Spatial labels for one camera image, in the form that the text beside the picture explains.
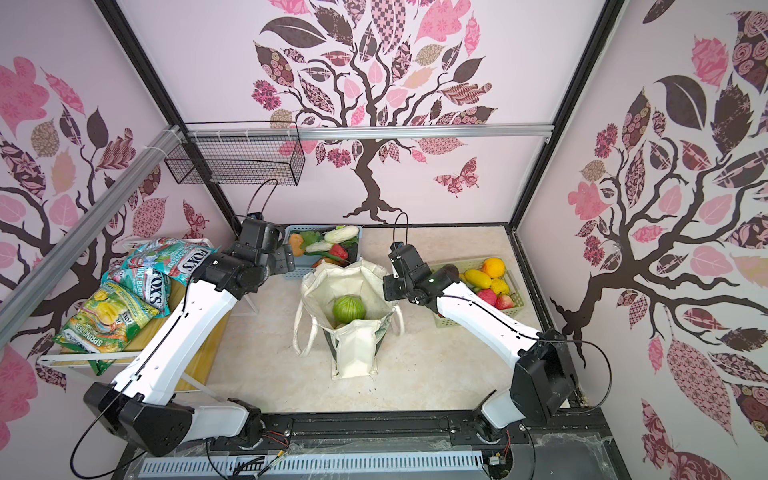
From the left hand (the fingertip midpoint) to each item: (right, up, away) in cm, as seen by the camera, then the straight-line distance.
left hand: (271, 259), depth 75 cm
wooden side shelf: (-19, -16, -20) cm, 32 cm away
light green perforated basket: (+60, -3, +26) cm, 66 cm away
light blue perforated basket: (+6, +11, +32) cm, 34 cm away
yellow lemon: (+66, -9, +20) cm, 70 cm away
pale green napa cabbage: (+13, +9, +31) cm, 34 cm away
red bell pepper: (+12, +2, +28) cm, 31 cm away
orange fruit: (+65, -3, +23) cm, 69 cm away
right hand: (+30, -6, +7) cm, 32 cm away
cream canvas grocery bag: (+21, -23, +2) cm, 32 cm away
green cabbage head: (+18, -15, +12) cm, 26 cm away
